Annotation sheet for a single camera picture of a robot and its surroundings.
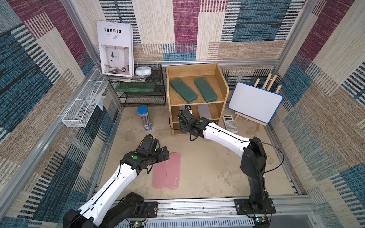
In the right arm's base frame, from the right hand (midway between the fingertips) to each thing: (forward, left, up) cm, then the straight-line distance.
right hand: (185, 122), depth 88 cm
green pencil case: (+11, +1, +15) cm, 19 cm away
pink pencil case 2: (-25, +8, -18) cm, 32 cm away
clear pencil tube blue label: (+7, +26, +3) cm, 28 cm away
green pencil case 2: (+10, -12, +16) cm, 22 cm away
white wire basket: (+9, +68, +1) cm, 69 cm away
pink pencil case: (-26, +16, -17) cm, 35 cm away
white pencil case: (-1, -3, +12) cm, 12 cm away
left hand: (-18, +13, -4) cm, 23 cm away
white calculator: (+12, -33, -17) cm, 39 cm away
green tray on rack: (+28, +34, +6) cm, 45 cm away
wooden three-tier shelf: (+28, -2, +16) cm, 32 cm away
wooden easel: (+6, -52, -10) cm, 53 cm away
